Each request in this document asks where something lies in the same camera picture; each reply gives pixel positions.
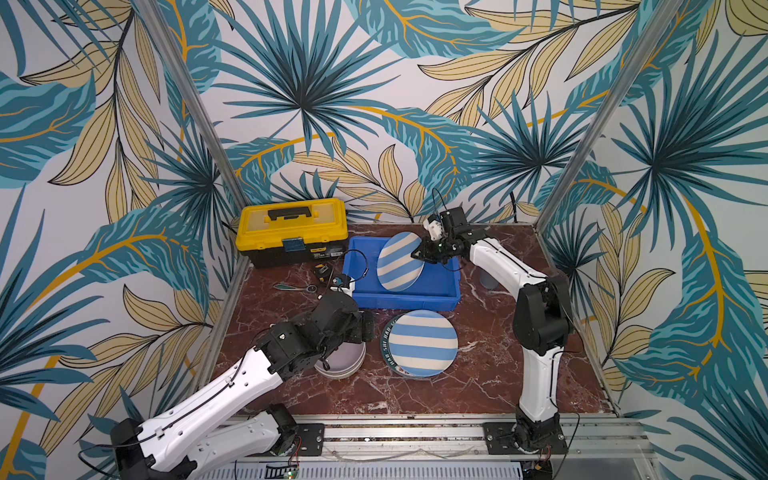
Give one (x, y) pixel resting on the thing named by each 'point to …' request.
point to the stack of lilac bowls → (344, 361)
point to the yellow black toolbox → (293, 233)
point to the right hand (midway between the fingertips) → (409, 255)
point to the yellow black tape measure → (322, 271)
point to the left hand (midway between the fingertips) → (359, 318)
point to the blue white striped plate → (397, 269)
